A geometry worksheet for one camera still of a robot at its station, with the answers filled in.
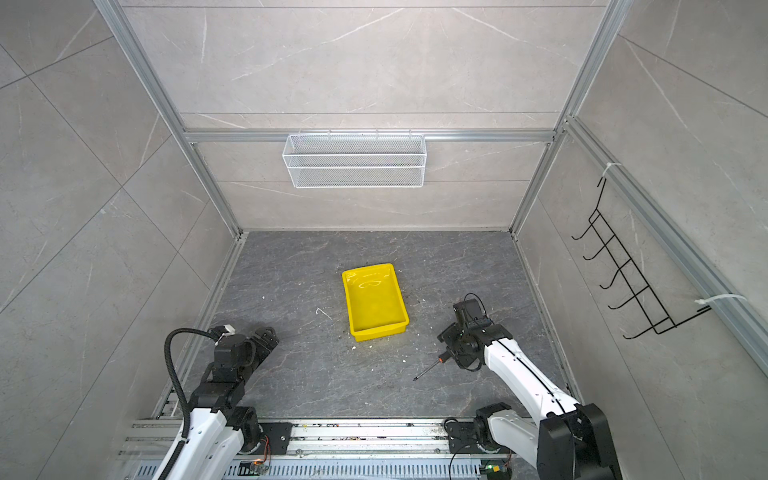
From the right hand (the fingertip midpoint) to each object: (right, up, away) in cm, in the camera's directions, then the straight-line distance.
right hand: (443, 340), depth 86 cm
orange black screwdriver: (-1, -6, 0) cm, 6 cm away
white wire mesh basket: (-28, +57, +15) cm, 66 cm away
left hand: (-52, +3, -2) cm, 52 cm away
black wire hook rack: (+39, +16, -22) cm, 48 cm away
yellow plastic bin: (-21, +9, +12) cm, 26 cm away
